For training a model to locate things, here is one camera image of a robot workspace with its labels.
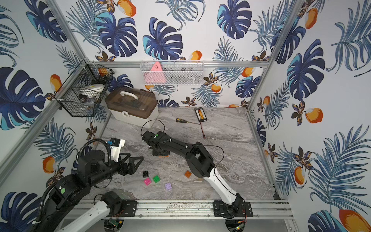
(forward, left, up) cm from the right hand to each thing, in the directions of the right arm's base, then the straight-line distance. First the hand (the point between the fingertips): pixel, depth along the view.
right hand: (162, 153), depth 94 cm
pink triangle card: (+35, +3, +35) cm, 50 cm away
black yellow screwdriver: (+27, -12, +2) cm, 30 cm away
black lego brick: (-14, +8, +1) cm, 16 cm away
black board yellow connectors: (+34, -27, +1) cm, 43 cm away
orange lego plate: (-2, -1, -1) cm, 2 cm away
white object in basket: (+20, +36, +36) cm, 55 cm away
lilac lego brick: (-20, -6, +1) cm, 21 cm away
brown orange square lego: (-13, -17, 0) cm, 21 cm away
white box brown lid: (+26, +20, +19) cm, 38 cm away
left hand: (-15, +6, +27) cm, 32 cm away
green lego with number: (-16, +1, 0) cm, 16 cm away
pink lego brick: (-18, +6, 0) cm, 19 cm away
